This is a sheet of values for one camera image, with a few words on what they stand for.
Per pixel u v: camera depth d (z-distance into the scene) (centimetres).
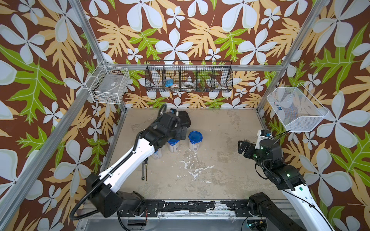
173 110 66
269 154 51
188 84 99
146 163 89
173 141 85
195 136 89
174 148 91
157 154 87
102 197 38
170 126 57
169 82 97
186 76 98
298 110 82
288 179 45
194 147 92
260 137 62
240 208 72
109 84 86
